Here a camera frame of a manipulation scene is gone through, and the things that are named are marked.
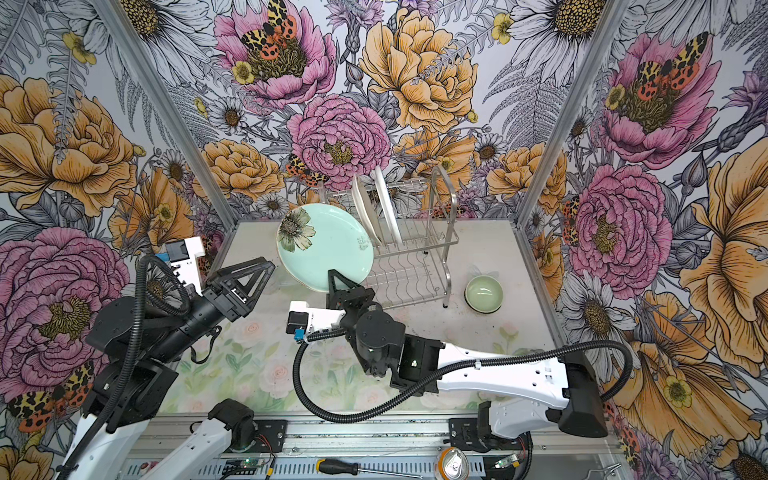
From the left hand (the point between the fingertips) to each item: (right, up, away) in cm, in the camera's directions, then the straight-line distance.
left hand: (275, 273), depth 53 cm
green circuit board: (-14, -46, +18) cm, 52 cm away
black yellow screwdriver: (+6, -45, +15) cm, 48 cm away
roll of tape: (+32, -39, +8) cm, 52 cm away
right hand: (+10, -1, +6) cm, 12 cm away
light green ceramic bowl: (+49, -10, +41) cm, 64 cm away
